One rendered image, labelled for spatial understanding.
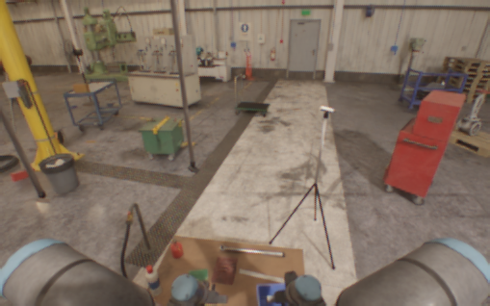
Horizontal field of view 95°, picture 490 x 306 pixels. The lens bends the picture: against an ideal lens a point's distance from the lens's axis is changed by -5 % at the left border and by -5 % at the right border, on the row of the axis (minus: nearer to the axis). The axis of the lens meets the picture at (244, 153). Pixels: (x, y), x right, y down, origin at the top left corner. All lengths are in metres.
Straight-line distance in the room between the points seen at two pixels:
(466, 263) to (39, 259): 0.70
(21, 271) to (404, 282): 0.61
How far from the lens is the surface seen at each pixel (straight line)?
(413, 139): 3.18
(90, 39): 12.66
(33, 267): 0.54
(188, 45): 6.70
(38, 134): 4.65
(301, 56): 10.34
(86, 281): 0.48
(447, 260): 0.53
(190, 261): 1.84
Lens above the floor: 1.90
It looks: 28 degrees down
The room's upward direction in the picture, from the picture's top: 1 degrees counter-clockwise
